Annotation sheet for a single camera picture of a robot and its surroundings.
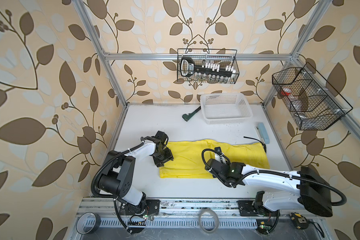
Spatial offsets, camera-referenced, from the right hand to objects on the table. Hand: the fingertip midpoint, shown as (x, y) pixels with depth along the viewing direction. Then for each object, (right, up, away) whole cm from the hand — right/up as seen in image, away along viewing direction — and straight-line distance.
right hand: (216, 167), depth 83 cm
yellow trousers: (-16, +1, +6) cm, 17 cm away
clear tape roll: (-3, -19, -14) cm, 24 cm away
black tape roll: (-64, -23, -12) cm, 69 cm away
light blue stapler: (+34, +17, +15) cm, 41 cm away
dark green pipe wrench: (-16, +28, +29) cm, 44 cm away
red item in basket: (+38, +42, -2) cm, 57 cm away
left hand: (-26, +2, +6) cm, 27 cm away
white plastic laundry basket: (+14, +36, +34) cm, 51 cm away
